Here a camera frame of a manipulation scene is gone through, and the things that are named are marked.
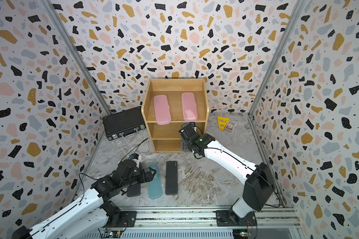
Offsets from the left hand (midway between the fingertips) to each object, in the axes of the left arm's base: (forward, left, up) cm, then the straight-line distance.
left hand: (151, 172), depth 79 cm
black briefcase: (+40, +27, -6) cm, 49 cm away
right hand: (+14, -20, +7) cm, 25 cm away
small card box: (+40, -52, -9) cm, 66 cm away
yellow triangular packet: (+45, -47, -11) cm, 66 cm away
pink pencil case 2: (+30, -20, +20) cm, 41 cm away
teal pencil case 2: (+7, -18, +13) cm, 23 cm away
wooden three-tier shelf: (+29, -10, +22) cm, 38 cm away
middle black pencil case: (0, -10, -9) cm, 13 cm away
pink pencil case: (+25, -6, +22) cm, 34 cm away
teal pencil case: (-4, 0, -9) cm, 10 cm away
